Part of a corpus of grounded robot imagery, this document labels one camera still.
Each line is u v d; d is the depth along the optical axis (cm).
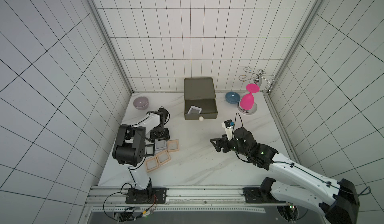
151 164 84
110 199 73
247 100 92
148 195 66
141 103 109
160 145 89
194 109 90
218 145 67
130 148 49
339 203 38
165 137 83
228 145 66
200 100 89
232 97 114
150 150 91
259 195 65
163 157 85
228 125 66
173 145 90
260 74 87
